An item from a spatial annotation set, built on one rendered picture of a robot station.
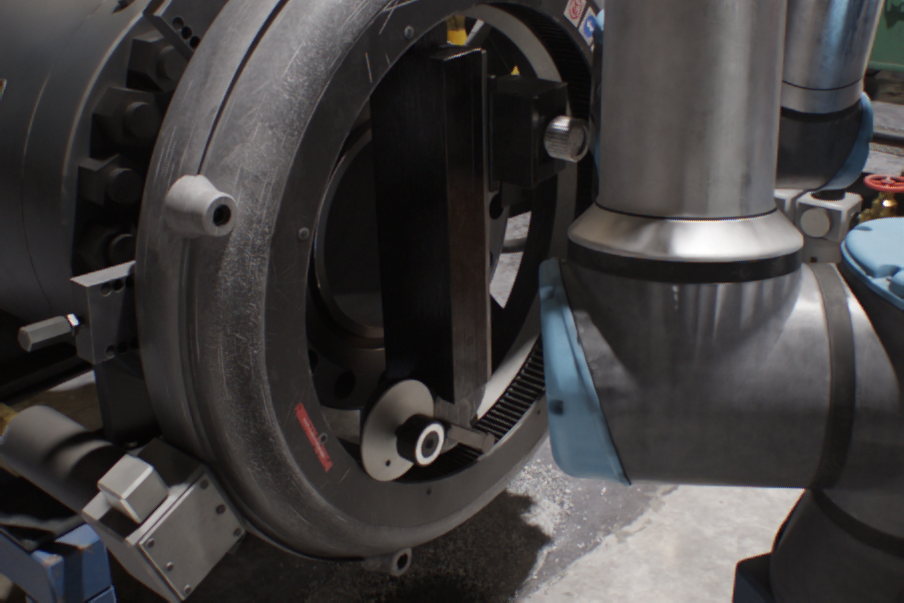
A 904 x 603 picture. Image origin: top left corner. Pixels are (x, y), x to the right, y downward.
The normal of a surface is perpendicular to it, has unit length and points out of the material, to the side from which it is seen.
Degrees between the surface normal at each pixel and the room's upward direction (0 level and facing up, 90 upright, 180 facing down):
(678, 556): 0
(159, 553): 90
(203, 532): 90
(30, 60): 48
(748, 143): 82
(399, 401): 90
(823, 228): 90
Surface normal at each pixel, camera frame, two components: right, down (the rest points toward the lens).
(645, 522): -0.02, -0.92
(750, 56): 0.36, 0.22
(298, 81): 0.43, 0.00
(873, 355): -0.07, -0.26
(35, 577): -0.64, 0.32
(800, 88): -0.48, 0.63
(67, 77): -0.51, -0.32
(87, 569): 0.77, 0.24
